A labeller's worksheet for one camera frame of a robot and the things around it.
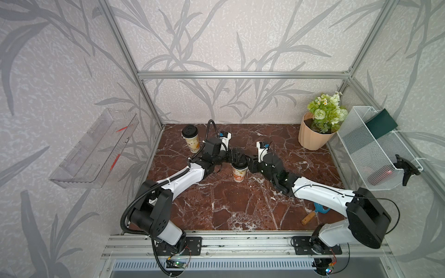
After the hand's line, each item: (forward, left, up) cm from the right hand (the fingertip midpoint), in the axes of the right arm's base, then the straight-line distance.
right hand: (248, 155), depth 83 cm
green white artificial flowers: (+18, -41, +10) cm, 46 cm away
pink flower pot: (+16, -37, -7) cm, 41 cm away
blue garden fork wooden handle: (-25, -27, -16) cm, 40 cm away
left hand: (+3, +5, 0) cm, 5 cm away
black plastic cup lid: (+16, +31, 0) cm, 35 cm away
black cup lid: (-4, +3, 0) cm, 6 cm away
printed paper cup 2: (-6, +4, -8) cm, 11 cm away
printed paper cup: (+13, +30, -6) cm, 33 cm away
